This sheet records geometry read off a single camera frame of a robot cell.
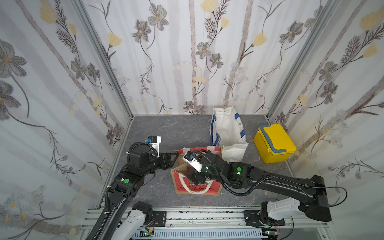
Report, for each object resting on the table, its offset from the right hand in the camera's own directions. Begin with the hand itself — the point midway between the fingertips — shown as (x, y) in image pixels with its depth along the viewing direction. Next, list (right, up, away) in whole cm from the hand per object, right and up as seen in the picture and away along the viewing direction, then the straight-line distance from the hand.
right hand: (191, 167), depth 66 cm
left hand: (-7, +5, +3) cm, 9 cm away
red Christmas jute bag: (-4, -9, +3) cm, 10 cm away
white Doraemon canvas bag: (+26, +15, +43) cm, 53 cm away
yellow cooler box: (+48, +9, +20) cm, 52 cm away
